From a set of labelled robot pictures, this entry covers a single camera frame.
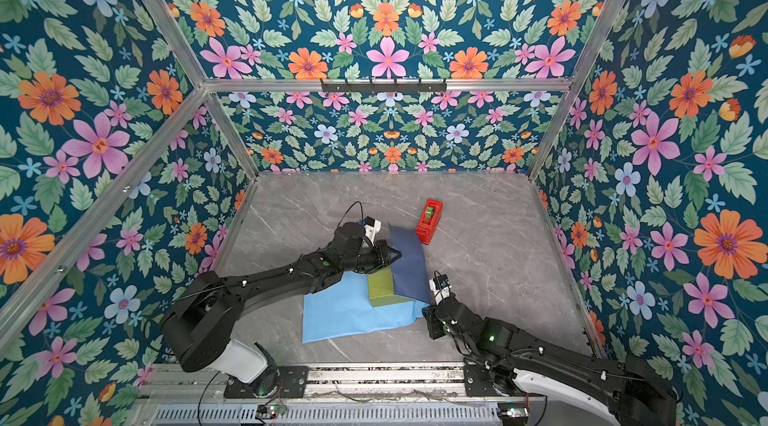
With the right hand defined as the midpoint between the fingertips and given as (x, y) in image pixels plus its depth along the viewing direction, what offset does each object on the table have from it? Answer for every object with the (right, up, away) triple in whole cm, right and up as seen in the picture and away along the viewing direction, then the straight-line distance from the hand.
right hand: (422, 312), depth 80 cm
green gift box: (-11, +7, -2) cm, 13 cm away
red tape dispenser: (+3, +24, +19) cm, 31 cm away
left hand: (-4, +17, -2) cm, 18 cm away
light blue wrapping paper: (-23, -1, +6) cm, 24 cm away
